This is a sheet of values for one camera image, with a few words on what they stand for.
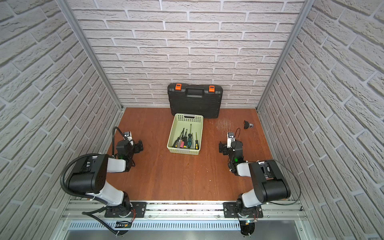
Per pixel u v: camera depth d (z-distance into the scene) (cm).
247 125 108
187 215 73
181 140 98
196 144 97
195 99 97
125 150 72
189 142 97
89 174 46
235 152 70
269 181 46
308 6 69
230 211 74
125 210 67
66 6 70
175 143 96
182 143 95
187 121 109
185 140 98
